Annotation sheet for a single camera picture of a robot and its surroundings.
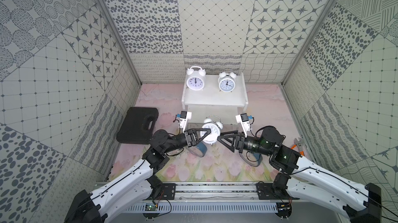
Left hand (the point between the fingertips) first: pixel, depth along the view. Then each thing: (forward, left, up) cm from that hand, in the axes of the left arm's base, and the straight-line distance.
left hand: (212, 138), depth 59 cm
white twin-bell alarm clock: (+6, -1, +1) cm, 6 cm away
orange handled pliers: (+14, -53, -32) cm, 64 cm away
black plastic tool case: (+19, +44, -24) cm, 53 cm away
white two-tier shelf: (+16, 0, +2) cm, 16 cm away
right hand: (+2, -3, -4) cm, 5 cm away
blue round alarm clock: (+4, +6, -22) cm, 23 cm away
